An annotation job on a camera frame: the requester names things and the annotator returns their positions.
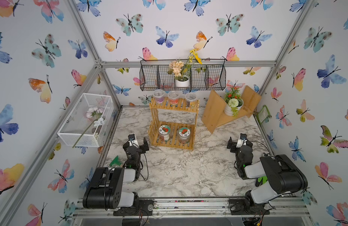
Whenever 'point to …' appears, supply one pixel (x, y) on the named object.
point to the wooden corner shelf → (213, 114)
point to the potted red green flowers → (233, 101)
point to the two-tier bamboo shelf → (171, 134)
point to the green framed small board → (264, 113)
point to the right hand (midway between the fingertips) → (240, 137)
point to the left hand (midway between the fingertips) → (138, 137)
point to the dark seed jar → (191, 98)
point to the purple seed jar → (159, 96)
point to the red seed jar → (173, 96)
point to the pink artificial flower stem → (93, 112)
